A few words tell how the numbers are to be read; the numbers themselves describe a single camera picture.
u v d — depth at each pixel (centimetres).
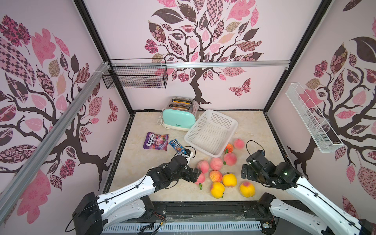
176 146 98
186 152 69
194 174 68
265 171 52
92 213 40
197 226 70
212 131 106
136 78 122
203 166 83
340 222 40
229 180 79
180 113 97
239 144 94
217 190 76
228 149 92
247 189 76
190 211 75
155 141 99
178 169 59
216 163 84
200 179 79
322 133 67
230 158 87
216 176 80
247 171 65
